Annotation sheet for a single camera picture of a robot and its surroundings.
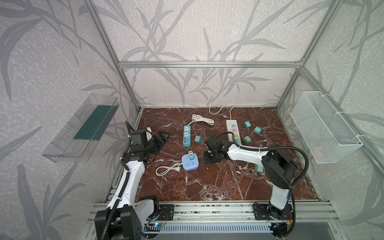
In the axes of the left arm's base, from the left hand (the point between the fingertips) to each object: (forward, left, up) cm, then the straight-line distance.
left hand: (169, 133), depth 81 cm
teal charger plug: (+7, -15, -18) cm, 25 cm away
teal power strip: (+10, -8, -19) cm, 22 cm away
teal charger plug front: (-7, -12, -13) cm, 19 cm away
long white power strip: (+18, -40, -17) cm, 47 cm away
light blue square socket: (-6, -11, -13) cm, 18 cm away
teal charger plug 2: (+21, -51, -18) cm, 58 cm away
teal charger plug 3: (+16, -58, -18) cm, 63 cm away
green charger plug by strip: (+7, -48, -18) cm, 52 cm away
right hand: (-6, -19, -16) cm, 26 cm away
